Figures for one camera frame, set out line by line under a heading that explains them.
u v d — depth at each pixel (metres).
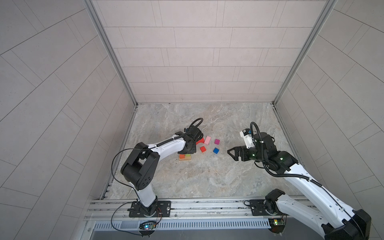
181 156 0.86
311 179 0.45
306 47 0.85
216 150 0.91
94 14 0.73
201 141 0.94
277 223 0.68
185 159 0.87
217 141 0.96
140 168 0.45
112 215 0.68
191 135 0.70
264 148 0.55
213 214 0.71
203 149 0.91
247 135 0.67
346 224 0.37
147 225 0.64
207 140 0.95
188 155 0.86
